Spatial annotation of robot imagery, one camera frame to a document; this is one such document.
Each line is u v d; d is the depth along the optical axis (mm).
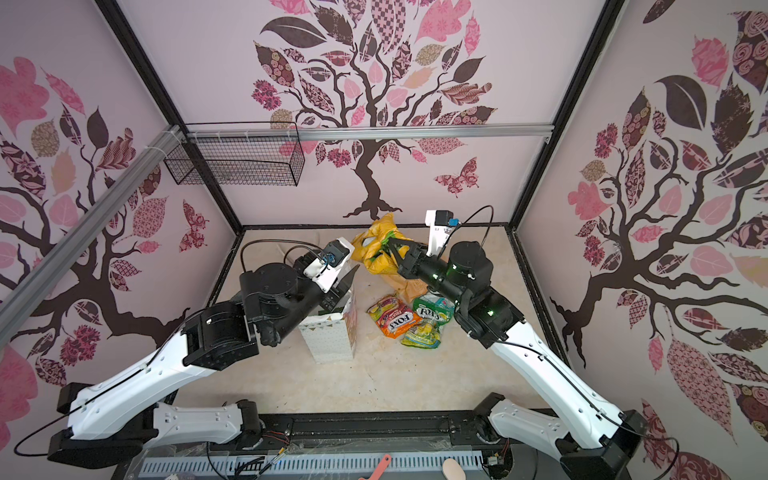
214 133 902
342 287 500
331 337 737
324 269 432
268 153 948
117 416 386
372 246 608
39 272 534
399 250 596
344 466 697
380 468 684
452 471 676
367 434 745
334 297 476
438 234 550
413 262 531
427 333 858
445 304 929
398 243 599
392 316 902
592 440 372
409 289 984
